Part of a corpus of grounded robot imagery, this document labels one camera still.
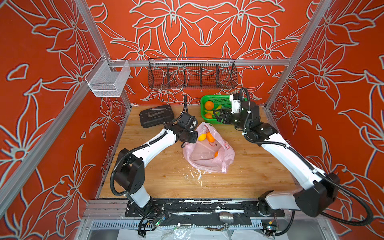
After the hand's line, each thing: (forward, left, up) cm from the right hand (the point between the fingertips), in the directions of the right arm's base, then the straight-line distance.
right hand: (217, 110), depth 73 cm
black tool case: (+19, +38, -25) cm, 49 cm away
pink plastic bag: (-7, +1, -32) cm, 33 cm away
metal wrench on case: (+21, +38, -25) cm, 50 cm away
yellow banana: (+29, -9, -28) cm, 42 cm away
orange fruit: (+31, -1, -27) cm, 41 cm away
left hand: (-4, +11, -18) cm, 21 cm away
